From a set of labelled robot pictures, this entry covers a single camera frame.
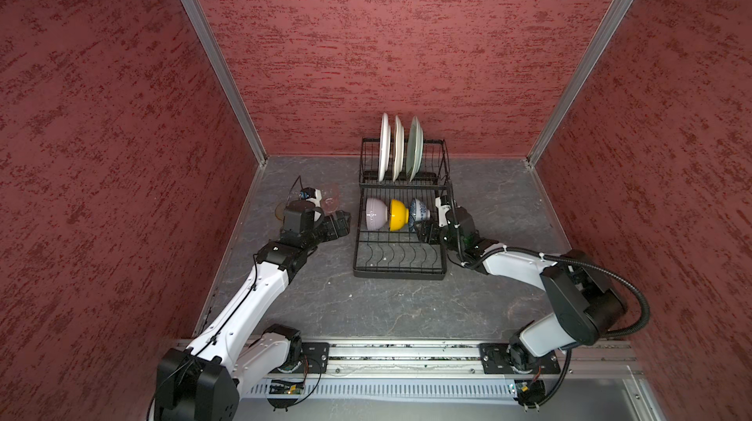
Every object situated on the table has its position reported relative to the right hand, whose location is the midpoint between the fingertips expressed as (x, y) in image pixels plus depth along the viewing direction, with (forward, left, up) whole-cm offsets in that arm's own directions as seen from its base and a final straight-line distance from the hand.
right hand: (421, 229), depth 91 cm
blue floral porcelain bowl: (+4, +1, +4) cm, 6 cm away
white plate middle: (+9, +8, +28) cm, 30 cm away
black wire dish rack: (+2, +7, -5) cm, 9 cm away
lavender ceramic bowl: (+5, +14, +3) cm, 15 cm away
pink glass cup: (+18, +32, -6) cm, 37 cm away
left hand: (-3, +25, +9) cm, 27 cm away
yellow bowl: (+4, +7, +2) cm, 9 cm away
